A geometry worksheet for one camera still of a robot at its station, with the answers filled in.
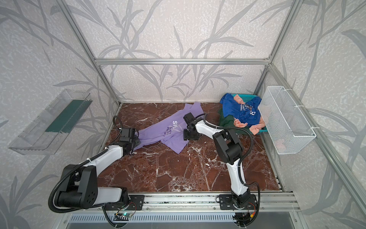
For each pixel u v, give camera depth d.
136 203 0.73
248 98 1.15
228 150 0.54
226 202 0.74
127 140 0.71
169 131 0.99
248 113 1.02
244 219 0.73
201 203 0.75
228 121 0.95
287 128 0.63
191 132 0.73
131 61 0.93
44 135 0.63
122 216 0.72
